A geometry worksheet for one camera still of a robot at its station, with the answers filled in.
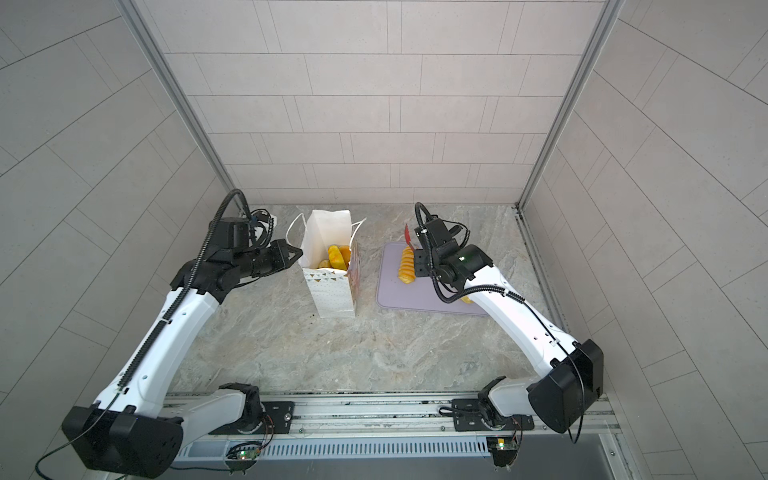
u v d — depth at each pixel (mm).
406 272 938
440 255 557
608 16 712
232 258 544
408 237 827
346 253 894
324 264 869
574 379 377
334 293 769
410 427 707
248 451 642
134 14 712
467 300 505
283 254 630
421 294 942
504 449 680
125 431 354
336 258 862
